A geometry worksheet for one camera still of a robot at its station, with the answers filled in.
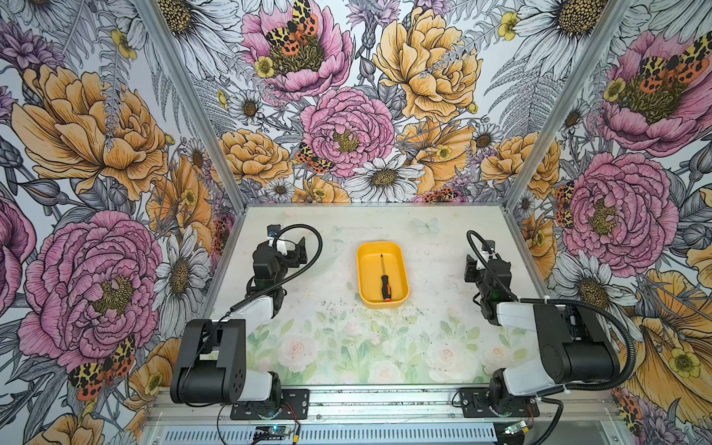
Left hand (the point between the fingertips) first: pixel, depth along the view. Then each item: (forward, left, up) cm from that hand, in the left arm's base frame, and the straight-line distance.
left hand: (290, 245), depth 90 cm
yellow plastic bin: (0, -26, -15) cm, 30 cm away
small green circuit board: (-48, 0, -15) cm, 50 cm away
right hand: (-3, -61, -6) cm, 61 cm away
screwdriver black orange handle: (-9, -31, -12) cm, 34 cm away
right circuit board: (-48, -61, -15) cm, 79 cm away
